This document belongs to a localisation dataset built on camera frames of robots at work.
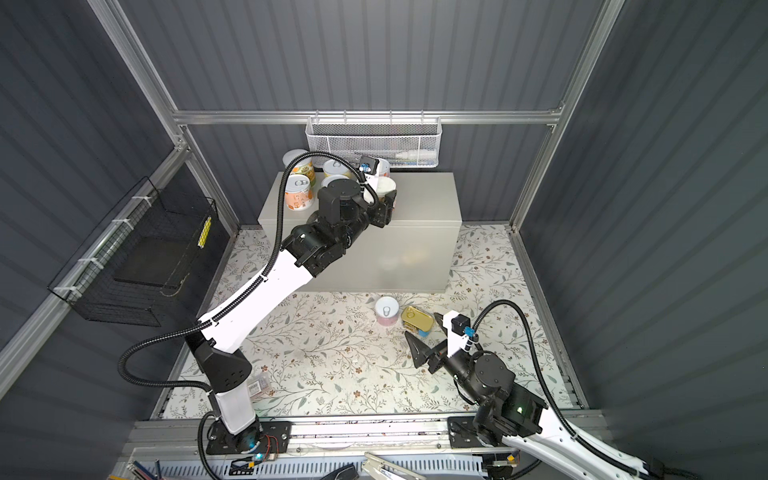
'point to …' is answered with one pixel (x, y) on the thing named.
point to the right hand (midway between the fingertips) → (426, 328)
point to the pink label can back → (387, 310)
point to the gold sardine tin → (417, 319)
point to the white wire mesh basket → (405, 142)
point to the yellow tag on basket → (205, 231)
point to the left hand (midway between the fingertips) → (380, 186)
